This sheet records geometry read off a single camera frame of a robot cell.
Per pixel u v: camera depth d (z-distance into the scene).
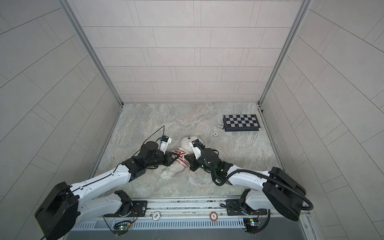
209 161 0.59
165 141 0.71
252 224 0.68
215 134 0.99
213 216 0.69
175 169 0.74
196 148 0.69
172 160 0.75
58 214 0.39
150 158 0.63
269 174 0.46
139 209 0.70
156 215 0.69
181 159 0.76
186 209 0.72
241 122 1.02
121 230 0.65
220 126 1.02
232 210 0.71
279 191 0.41
